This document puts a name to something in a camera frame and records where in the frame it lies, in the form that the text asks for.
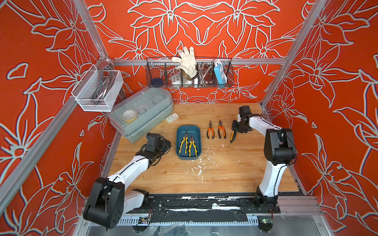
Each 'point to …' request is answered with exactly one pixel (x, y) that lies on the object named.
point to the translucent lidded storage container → (140, 112)
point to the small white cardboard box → (172, 117)
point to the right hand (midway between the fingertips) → (231, 127)
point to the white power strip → (176, 80)
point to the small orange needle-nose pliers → (208, 130)
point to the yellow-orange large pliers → (233, 136)
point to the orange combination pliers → (219, 129)
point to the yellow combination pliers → (186, 137)
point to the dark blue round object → (157, 81)
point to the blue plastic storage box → (188, 142)
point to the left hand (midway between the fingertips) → (168, 143)
